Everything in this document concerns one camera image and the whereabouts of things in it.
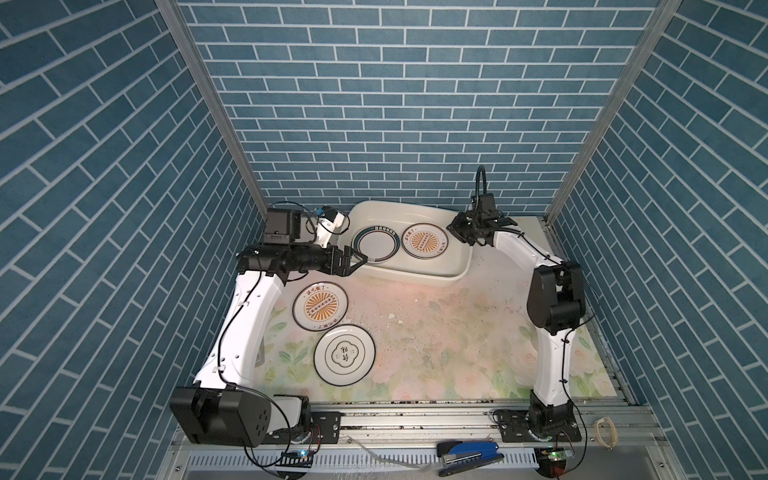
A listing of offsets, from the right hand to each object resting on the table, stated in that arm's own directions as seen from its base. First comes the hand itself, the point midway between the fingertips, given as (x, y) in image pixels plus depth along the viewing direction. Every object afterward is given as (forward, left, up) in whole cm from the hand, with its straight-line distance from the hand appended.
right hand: (445, 222), depth 99 cm
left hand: (-27, +24, +14) cm, 39 cm away
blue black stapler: (-63, -3, -13) cm, 64 cm away
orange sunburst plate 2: (-26, +39, -15) cm, 49 cm away
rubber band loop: (-55, -42, -15) cm, 71 cm away
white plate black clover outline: (-42, +28, -14) cm, 52 cm away
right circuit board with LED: (-62, -26, -18) cm, 69 cm away
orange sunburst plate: (+3, +7, -13) cm, 15 cm away
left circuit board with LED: (-66, +34, -18) cm, 76 cm away
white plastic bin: (-6, -4, -14) cm, 16 cm away
